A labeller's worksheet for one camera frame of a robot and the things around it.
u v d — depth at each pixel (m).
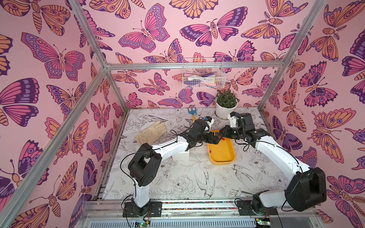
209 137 0.76
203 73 0.97
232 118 0.76
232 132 0.73
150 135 1.03
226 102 1.03
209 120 0.78
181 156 0.88
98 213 0.74
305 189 0.41
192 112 1.18
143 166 0.49
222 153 0.94
